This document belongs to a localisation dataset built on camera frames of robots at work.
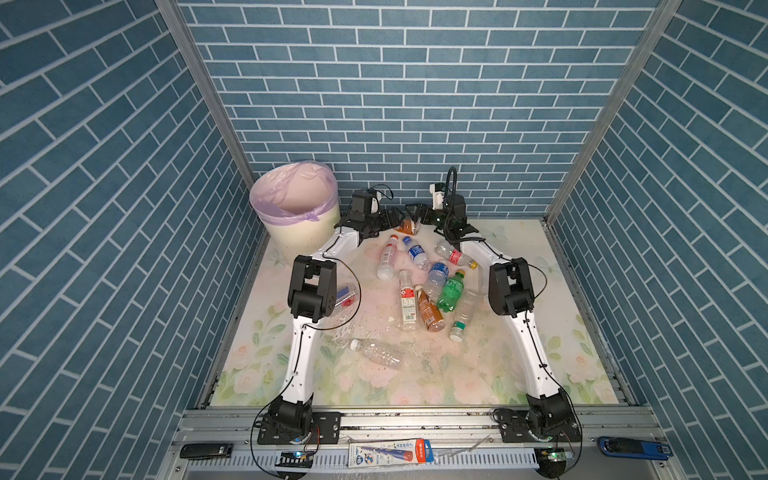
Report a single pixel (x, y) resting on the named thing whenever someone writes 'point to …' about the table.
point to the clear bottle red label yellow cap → (454, 256)
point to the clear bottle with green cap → (462, 313)
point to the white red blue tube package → (377, 454)
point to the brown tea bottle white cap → (431, 312)
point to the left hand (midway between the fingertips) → (395, 216)
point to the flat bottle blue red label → (346, 297)
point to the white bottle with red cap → (386, 264)
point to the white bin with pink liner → (298, 203)
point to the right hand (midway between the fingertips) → (411, 204)
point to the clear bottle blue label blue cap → (416, 254)
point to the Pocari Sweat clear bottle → (434, 284)
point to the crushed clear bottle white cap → (381, 353)
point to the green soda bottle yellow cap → (451, 291)
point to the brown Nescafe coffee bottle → (406, 226)
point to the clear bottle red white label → (408, 302)
